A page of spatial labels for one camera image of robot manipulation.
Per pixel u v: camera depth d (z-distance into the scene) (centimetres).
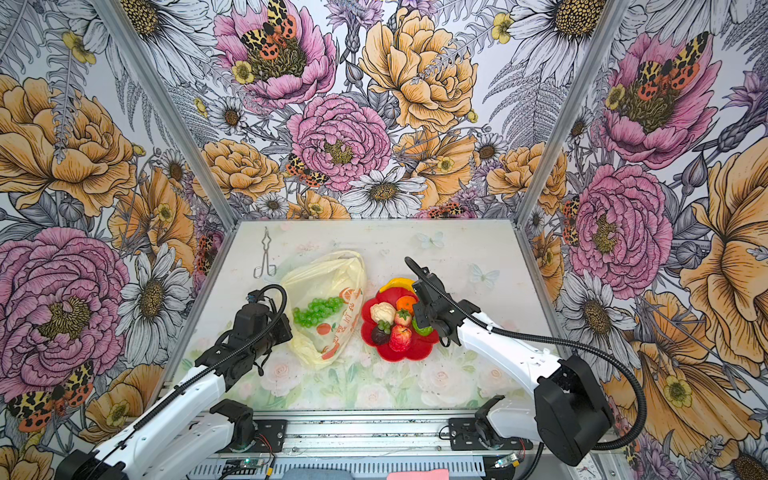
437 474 69
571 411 41
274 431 75
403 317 87
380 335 85
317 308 92
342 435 76
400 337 84
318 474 67
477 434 68
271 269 108
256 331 65
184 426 50
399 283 92
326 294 101
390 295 97
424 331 87
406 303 93
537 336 47
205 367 56
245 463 71
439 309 65
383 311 90
